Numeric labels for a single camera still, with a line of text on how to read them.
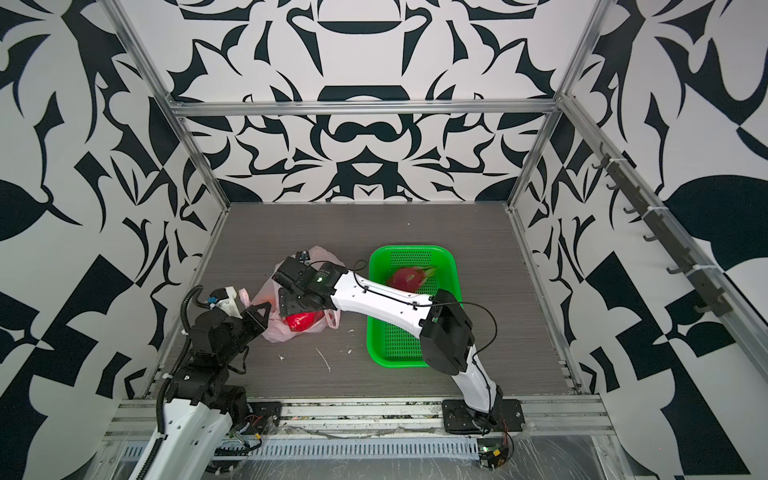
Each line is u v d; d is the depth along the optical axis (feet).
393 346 2.79
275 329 2.50
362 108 3.00
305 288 1.93
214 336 1.90
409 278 2.94
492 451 2.32
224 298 2.31
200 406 1.75
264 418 2.42
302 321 2.34
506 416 2.28
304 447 2.34
